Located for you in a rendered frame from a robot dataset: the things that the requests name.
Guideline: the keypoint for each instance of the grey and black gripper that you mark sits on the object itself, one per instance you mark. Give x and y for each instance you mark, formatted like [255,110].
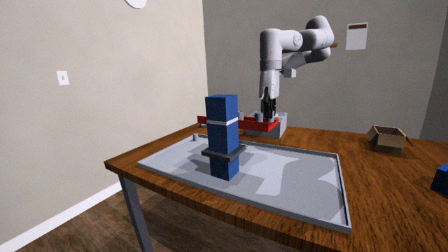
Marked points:
[269,85]

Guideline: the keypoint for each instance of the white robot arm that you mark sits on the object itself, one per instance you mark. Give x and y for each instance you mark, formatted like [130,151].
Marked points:
[305,46]

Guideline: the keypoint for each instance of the blue open bin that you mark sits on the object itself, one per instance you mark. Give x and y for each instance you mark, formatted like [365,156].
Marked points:
[440,181]

